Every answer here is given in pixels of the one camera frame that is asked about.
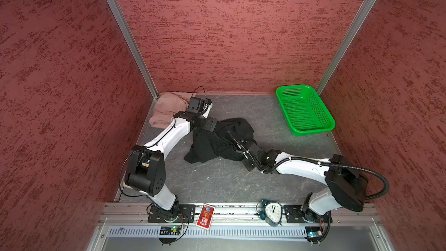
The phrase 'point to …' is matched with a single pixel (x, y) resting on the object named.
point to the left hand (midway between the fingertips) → (207, 124)
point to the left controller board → (168, 234)
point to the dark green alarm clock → (271, 212)
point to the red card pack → (205, 216)
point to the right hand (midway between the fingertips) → (246, 160)
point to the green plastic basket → (304, 110)
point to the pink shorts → (166, 106)
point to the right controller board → (314, 234)
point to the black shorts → (208, 145)
